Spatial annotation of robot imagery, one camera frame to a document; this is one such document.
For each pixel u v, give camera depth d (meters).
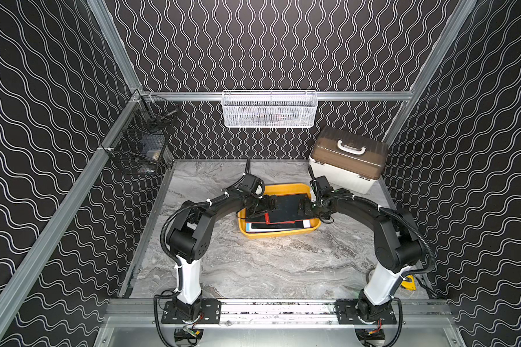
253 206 0.82
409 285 0.80
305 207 0.87
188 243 0.52
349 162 0.97
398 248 0.49
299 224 0.95
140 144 0.91
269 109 1.26
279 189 1.06
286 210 0.95
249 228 0.92
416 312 0.77
